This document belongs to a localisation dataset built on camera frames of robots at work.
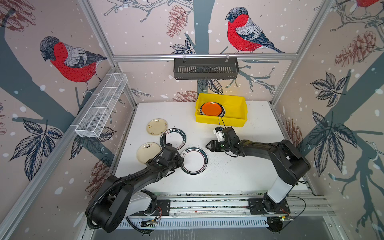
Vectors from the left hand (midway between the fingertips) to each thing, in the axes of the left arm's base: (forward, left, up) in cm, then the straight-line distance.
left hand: (185, 156), depth 89 cm
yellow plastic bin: (+40, -38, -1) cm, 55 cm away
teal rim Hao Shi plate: (+17, +9, -4) cm, 19 cm away
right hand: (+8, -15, +1) cm, 17 cm away
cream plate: (+6, +25, -3) cm, 26 cm away
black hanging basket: (+55, -13, +26) cm, 62 cm away
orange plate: (+38, -18, +2) cm, 42 cm away
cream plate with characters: (+25, +23, -3) cm, 34 cm away
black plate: (+36, -26, +1) cm, 45 cm away
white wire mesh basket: (+17, +45, +28) cm, 56 cm away
